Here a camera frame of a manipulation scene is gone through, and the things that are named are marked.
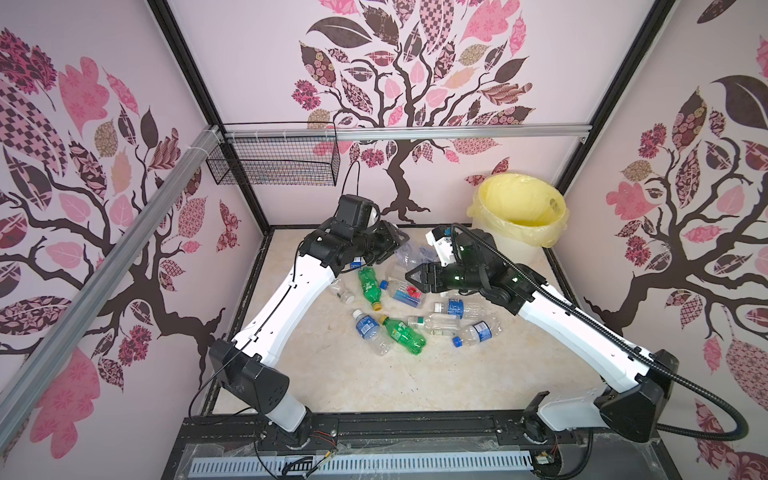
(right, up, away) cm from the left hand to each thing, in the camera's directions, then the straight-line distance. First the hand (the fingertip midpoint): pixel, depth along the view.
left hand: (405, 245), depth 72 cm
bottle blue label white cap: (+18, -19, +18) cm, 32 cm away
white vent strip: (-25, -55, +1) cm, 60 cm away
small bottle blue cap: (+22, -25, +14) cm, 36 cm away
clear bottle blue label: (-9, -25, +14) cm, 30 cm away
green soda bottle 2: (-10, -13, +24) cm, 29 cm away
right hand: (+2, -6, -1) cm, 7 cm away
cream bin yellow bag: (+43, +12, +32) cm, 55 cm away
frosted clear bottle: (-22, -14, +27) cm, 37 cm away
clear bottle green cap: (+12, -25, +20) cm, 34 cm away
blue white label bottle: (+1, -3, -2) cm, 4 cm away
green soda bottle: (0, -26, +14) cm, 30 cm away
